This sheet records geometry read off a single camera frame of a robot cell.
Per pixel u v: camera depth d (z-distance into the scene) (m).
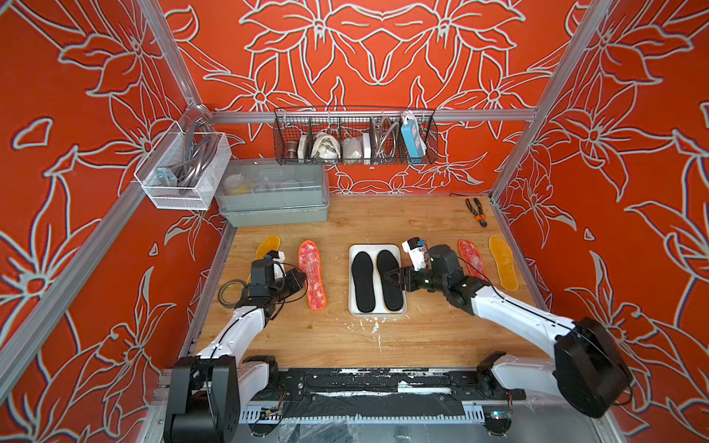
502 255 1.00
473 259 0.98
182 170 0.78
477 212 1.14
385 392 0.73
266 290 0.67
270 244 1.04
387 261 0.98
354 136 0.96
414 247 0.74
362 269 0.95
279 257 0.81
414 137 0.86
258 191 1.01
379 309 0.87
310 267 0.88
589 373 0.41
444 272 0.63
